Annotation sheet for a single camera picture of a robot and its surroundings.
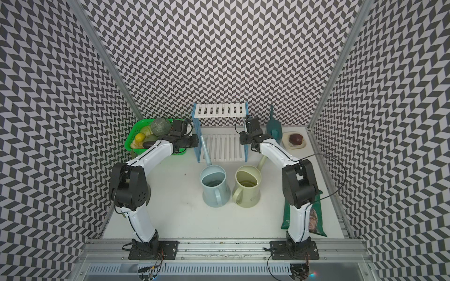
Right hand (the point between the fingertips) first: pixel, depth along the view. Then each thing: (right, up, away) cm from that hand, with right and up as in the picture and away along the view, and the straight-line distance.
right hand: (246, 136), depth 95 cm
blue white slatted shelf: (-16, +10, +27) cm, 33 cm away
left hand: (-26, -2, 0) cm, 27 cm away
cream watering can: (-1, -25, -22) cm, 33 cm away
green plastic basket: (-70, +9, +16) cm, 72 cm away
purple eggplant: (-55, -4, +2) cm, 55 cm away
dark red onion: (+31, -1, +10) cm, 33 cm away
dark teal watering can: (+15, +5, -2) cm, 16 cm away
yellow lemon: (-62, 0, +7) cm, 62 cm away
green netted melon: (-50, +6, +8) cm, 51 cm away
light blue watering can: (-14, -23, -25) cm, 37 cm away
